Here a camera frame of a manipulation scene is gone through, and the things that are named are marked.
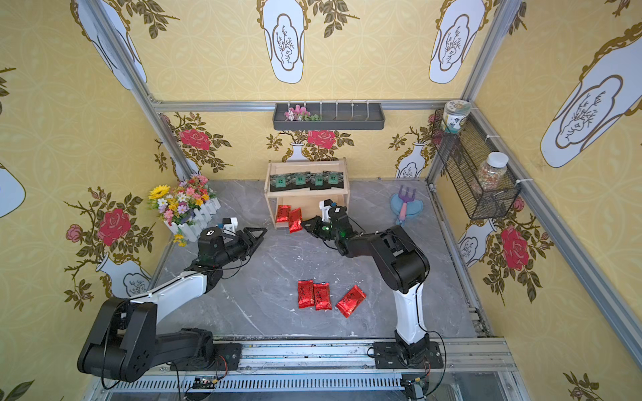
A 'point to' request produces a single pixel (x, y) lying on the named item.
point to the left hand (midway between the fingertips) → (259, 231)
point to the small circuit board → (204, 383)
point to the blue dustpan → (414, 207)
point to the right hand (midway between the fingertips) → (308, 218)
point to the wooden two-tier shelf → (308, 200)
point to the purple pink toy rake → (405, 200)
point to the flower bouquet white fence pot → (185, 207)
